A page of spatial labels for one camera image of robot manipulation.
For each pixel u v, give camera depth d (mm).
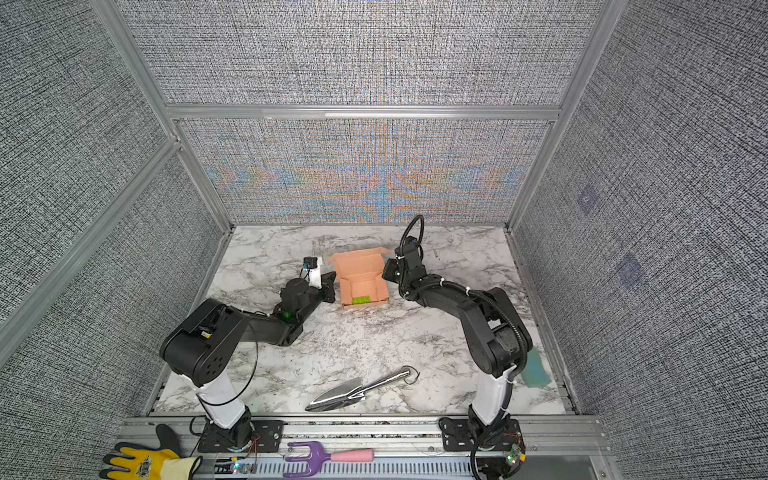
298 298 722
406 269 745
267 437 733
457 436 732
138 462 683
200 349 481
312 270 808
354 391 801
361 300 975
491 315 503
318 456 710
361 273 924
